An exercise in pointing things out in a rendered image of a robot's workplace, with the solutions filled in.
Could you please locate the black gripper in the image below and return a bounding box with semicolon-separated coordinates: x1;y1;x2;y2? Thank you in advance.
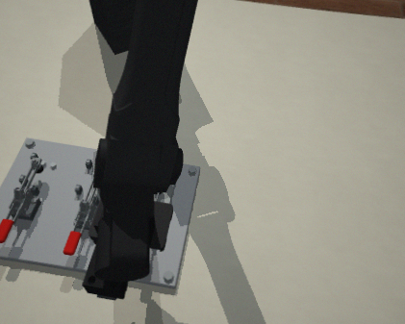
89;198;173;252

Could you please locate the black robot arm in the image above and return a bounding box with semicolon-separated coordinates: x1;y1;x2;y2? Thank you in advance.
82;0;198;300

